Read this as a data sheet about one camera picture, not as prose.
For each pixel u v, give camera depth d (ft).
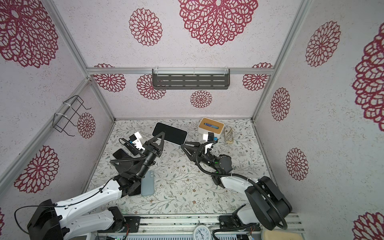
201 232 2.25
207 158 2.07
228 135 3.48
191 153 2.09
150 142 1.99
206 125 3.64
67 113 2.52
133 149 3.20
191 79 3.12
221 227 2.39
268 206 1.40
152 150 1.88
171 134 2.10
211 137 2.00
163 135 2.09
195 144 2.20
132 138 2.02
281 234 2.33
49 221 1.29
